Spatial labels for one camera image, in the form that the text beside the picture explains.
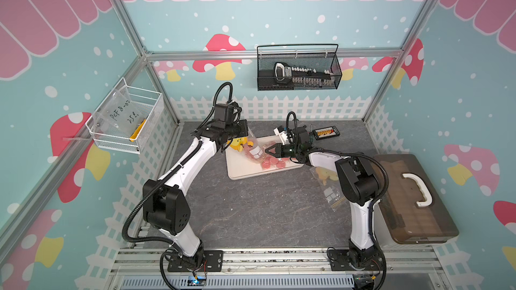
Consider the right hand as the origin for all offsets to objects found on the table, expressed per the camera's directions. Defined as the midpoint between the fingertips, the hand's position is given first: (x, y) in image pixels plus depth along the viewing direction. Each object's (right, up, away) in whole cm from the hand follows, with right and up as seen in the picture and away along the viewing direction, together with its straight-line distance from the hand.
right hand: (265, 150), depth 94 cm
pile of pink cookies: (+2, -6, +5) cm, 8 cm away
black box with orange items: (+34, +9, +18) cm, 40 cm away
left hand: (-8, +10, -9) cm, 15 cm away
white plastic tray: (-13, -8, +5) cm, 16 cm away
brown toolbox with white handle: (+54, -21, -21) cm, 61 cm away
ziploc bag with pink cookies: (-5, +1, -5) cm, 7 cm away
